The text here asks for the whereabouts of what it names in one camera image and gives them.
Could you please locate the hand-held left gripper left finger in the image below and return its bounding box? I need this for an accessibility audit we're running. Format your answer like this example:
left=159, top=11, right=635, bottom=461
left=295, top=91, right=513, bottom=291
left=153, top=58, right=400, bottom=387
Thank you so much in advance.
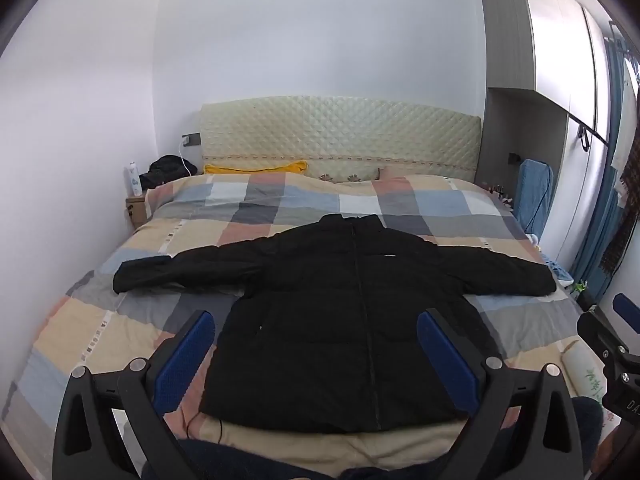
left=52, top=310, right=217, bottom=480

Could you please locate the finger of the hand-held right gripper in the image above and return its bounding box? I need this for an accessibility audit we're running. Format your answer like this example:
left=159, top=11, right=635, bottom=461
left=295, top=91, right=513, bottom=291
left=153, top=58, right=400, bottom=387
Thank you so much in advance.
left=576, top=306, right=632, bottom=361
left=613, top=292, right=640, bottom=334

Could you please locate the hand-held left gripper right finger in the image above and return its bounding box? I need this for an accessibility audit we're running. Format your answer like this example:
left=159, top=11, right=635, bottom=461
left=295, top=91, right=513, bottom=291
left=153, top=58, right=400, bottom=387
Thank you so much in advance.
left=416, top=308, right=585, bottom=480

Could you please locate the black puffer jacket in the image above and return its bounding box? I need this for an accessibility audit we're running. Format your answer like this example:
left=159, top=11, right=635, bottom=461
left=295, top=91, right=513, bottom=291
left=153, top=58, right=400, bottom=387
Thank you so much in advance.
left=113, top=213, right=557, bottom=433

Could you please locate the white bolster with green print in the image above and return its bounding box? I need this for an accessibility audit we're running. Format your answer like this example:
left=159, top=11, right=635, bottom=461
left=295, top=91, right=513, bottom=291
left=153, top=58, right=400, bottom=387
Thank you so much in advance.
left=562, top=342, right=608, bottom=403

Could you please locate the light blue cloth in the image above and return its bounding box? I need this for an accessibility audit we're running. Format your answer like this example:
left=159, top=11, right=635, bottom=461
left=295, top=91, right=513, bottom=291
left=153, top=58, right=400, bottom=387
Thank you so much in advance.
left=540, top=255, right=576, bottom=286

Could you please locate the brown patterned hanging garment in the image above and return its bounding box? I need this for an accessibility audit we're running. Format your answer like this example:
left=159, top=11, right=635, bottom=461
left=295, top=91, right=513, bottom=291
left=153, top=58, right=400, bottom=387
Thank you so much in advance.
left=599, top=157, right=640, bottom=278

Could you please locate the blue curtain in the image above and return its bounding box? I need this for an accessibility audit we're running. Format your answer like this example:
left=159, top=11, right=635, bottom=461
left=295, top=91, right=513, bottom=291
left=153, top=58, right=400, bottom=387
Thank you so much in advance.
left=570, top=35, right=640, bottom=291

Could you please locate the bed with checkered duvet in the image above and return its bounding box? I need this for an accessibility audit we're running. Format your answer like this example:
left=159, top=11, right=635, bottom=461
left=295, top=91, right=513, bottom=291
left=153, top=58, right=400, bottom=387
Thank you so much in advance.
left=0, top=169, right=608, bottom=480

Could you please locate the wooden nightstand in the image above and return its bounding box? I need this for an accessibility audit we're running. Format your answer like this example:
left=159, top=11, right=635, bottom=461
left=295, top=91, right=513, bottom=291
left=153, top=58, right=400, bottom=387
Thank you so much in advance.
left=125, top=191, right=150, bottom=228

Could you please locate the white spray bottle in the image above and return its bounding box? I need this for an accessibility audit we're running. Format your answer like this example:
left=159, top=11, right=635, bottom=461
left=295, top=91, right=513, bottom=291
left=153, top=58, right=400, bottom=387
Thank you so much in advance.
left=124, top=162, right=143, bottom=197

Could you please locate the black bag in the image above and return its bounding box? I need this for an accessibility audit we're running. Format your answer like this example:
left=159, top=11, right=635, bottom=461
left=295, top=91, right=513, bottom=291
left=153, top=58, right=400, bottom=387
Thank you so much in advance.
left=139, top=155, right=200, bottom=192

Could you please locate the yellow pillow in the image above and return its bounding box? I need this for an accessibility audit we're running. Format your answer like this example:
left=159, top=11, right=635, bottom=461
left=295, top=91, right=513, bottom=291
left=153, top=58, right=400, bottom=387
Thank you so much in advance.
left=203, top=161, right=309, bottom=176

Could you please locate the floral print pillow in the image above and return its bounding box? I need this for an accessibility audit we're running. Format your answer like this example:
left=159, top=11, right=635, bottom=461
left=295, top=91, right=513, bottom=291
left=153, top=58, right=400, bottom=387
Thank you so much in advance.
left=316, top=167, right=382, bottom=184

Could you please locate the grey and white wardrobe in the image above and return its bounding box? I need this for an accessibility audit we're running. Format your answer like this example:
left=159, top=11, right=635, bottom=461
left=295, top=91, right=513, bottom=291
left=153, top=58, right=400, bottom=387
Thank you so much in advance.
left=475, top=0, right=621, bottom=266

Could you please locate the cream quilted headboard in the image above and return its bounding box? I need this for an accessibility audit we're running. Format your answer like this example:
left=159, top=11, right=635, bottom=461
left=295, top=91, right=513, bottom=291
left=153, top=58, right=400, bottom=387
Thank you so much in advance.
left=200, top=96, right=482, bottom=183

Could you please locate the white charger cable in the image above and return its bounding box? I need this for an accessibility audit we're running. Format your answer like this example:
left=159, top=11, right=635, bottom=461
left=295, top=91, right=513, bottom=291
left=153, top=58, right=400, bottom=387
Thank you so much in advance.
left=177, top=140, right=199, bottom=176

